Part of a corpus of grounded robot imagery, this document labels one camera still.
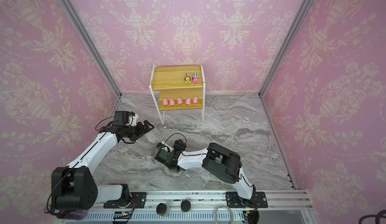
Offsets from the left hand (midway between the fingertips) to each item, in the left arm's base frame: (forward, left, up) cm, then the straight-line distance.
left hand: (149, 130), depth 86 cm
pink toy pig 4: (+17, -22, +6) cm, 28 cm away
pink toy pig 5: (+19, -26, +6) cm, 32 cm away
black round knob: (-38, -13, -3) cm, 40 cm away
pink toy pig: (+17, -8, +6) cm, 19 cm away
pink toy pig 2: (+16, -12, +6) cm, 21 cm away
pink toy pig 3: (+17, -17, +6) cm, 25 cm away
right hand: (-5, -17, -10) cm, 20 cm away
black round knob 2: (-36, -23, -3) cm, 43 cm away
